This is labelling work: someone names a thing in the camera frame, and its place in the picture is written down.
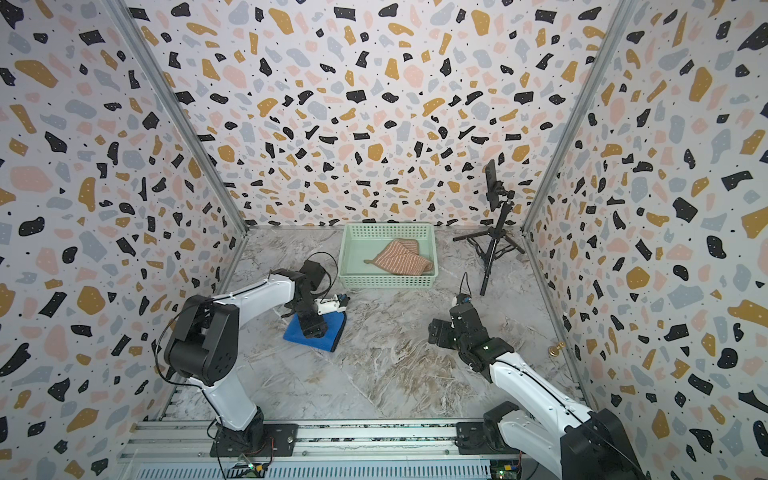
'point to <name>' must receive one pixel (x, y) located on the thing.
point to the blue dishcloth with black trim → (335, 323)
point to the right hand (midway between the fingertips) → (441, 328)
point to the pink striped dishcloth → (402, 258)
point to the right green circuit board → (505, 469)
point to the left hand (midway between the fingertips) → (320, 321)
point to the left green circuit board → (248, 470)
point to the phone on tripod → (494, 186)
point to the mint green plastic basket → (363, 242)
